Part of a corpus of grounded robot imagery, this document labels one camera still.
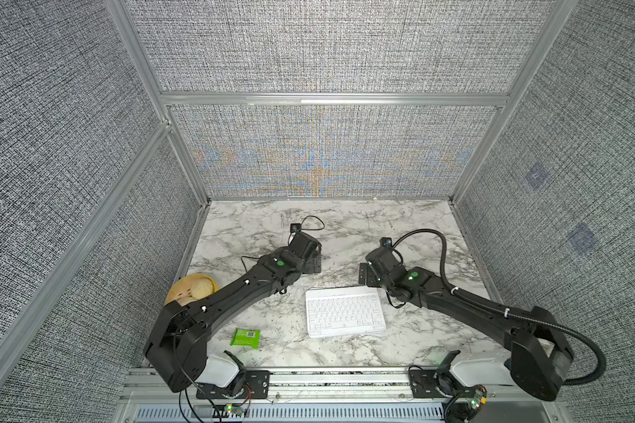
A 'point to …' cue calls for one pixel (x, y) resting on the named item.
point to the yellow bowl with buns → (192, 288)
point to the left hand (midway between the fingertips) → (308, 254)
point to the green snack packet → (246, 337)
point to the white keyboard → (345, 312)
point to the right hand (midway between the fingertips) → (373, 264)
